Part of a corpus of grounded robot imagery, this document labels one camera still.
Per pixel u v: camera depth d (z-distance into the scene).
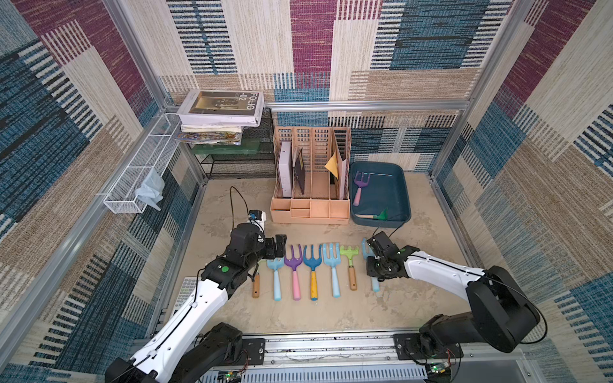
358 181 1.16
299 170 1.11
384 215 1.05
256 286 0.85
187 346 0.45
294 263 0.92
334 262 0.92
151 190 0.66
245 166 1.19
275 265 0.92
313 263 0.92
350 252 0.94
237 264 0.57
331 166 0.89
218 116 0.80
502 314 0.43
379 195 1.11
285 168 0.97
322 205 1.04
